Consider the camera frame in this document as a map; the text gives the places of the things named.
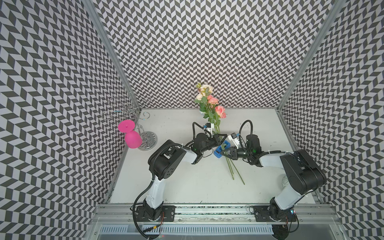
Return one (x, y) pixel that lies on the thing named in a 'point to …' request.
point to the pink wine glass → (133, 139)
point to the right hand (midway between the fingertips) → (222, 154)
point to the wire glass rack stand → (131, 112)
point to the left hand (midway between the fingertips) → (228, 136)
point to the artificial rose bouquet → (211, 110)
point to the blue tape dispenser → (217, 153)
